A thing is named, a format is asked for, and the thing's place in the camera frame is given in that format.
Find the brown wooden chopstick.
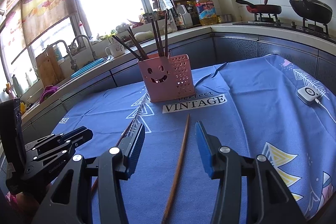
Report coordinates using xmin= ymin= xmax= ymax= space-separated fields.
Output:
xmin=161 ymin=114 xmax=190 ymax=224

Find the magenta cloth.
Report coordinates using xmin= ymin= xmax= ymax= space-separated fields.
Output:
xmin=39 ymin=85 xmax=58 ymax=103

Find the wooden cutting board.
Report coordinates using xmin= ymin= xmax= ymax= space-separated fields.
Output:
xmin=35 ymin=46 xmax=65 ymax=87

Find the left steel faucet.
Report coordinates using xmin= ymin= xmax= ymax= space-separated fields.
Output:
xmin=45 ymin=40 xmax=79 ymax=72

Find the steel faucet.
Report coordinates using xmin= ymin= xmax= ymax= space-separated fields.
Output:
xmin=45 ymin=40 xmax=79 ymax=72
xmin=71 ymin=34 xmax=98 ymax=60

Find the blue plastic basin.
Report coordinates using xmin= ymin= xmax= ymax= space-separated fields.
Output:
xmin=70 ymin=56 xmax=111 ymax=79

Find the right steel faucet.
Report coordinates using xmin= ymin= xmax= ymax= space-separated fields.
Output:
xmin=71 ymin=34 xmax=98 ymax=60

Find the white mug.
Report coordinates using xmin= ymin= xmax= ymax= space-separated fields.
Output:
xmin=105 ymin=42 xmax=125 ymax=58

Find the blue patterned tablecloth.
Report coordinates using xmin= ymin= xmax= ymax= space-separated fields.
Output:
xmin=53 ymin=55 xmax=335 ymax=223

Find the dark chopstick in holder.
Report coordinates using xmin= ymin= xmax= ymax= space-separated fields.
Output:
xmin=127 ymin=27 xmax=148 ymax=60
xmin=165 ymin=10 xmax=169 ymax=57
xmin=155 ymin=21 xmax=165 ymax=56
xmin=150 ymin=18 xmax=163 ymax=57
xmin=112 ymin=35 xmax=142 ymax=61

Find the pink smiley utensil holder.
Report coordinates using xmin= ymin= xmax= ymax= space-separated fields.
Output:
xmin=138 ymin=53 xmax=195 ymax=102

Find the white small device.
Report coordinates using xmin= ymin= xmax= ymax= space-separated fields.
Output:
xmin=297 ymin=85 xmax=321 ymax=105

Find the patterned window blind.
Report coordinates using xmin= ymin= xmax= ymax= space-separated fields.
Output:
xmin=1 ymin=0 xmax=77 ymax=61

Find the white plastic jug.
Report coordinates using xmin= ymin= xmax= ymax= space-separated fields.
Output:
xmin=177 ymin=2 xmax=193 ymax=28

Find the black spice rack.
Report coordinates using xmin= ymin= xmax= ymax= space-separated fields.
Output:
xmin=173 ymin=0 xmax=201 ymax=27

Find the black gas stove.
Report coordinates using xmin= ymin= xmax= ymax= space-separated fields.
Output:
xmin=233 ymin=19 xmax=335 ymax=44

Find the yellow cooking oil bottle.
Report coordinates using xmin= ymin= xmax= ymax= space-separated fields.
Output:
xmin=195 ymin=0 xmax=218 ymax=26

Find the red frying pan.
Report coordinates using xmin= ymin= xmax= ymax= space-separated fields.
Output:
xmin=235 ymin=0 xmax=282 ymax=15

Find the black wok with lid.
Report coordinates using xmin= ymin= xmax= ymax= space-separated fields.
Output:
xmin=289 ymin=0 xmax=333 ymax=24

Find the white cable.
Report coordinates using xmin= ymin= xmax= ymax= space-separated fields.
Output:
xmin=314 ymin=98 xmax=336 ymax=125

